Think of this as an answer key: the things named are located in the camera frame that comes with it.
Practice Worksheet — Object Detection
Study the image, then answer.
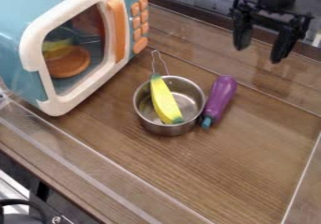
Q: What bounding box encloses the yellow toy banana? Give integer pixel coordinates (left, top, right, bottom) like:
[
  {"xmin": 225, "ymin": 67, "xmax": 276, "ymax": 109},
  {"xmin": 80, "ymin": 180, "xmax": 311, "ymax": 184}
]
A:
[{"xmin": 149, "ymin": 74, "xmax": 183, "ymax": 125}]

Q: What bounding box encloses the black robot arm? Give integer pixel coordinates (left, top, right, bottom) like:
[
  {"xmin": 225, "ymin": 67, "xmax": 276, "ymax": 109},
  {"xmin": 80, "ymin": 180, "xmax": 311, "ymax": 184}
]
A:
[{"xmin": 229, "ymin": 0, "xmax": 312, "ymax": 64}]

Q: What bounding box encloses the orange plate inside microwave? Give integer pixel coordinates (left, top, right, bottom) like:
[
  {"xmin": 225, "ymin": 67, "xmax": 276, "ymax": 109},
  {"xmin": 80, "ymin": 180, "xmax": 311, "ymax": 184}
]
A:
[{"xmin": 42, "ymin": 46, "xmax": 90, "ymax": 78}]

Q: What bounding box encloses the blue toy microwave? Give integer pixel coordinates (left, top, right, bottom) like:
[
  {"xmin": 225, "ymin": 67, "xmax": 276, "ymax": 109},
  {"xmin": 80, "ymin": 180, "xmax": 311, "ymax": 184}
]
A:
[{"xmin": 0, "ymin": 0, "xmax": 149, "ymax": 116}]

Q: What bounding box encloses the purple toy eggplant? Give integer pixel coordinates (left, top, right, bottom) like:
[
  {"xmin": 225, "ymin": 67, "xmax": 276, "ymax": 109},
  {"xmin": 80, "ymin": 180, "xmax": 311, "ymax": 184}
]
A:
[{"xmin": 201, "ymin": 75, "xmax": 236, "ymax": 128}]

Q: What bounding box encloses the silver metal pot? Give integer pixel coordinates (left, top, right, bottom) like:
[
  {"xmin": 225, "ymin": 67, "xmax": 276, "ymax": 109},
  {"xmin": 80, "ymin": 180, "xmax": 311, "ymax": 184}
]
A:
[{"xmin": 132, "ymin": 50, "xmax": 205, "ymax": 136}]

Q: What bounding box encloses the black cable bottom left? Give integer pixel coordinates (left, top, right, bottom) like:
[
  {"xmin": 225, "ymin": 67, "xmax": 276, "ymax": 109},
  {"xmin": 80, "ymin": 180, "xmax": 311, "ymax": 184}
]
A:
[{"xmin": 0, "ymin": 197, "xmax": 48, "ymax": 224}]

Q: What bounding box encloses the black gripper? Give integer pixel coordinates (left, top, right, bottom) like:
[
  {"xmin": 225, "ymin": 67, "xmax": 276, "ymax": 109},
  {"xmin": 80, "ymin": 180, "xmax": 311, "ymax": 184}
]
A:
[{"xmin": 229, "ymin": 0, "xmax": 312, "ymax": 64}]

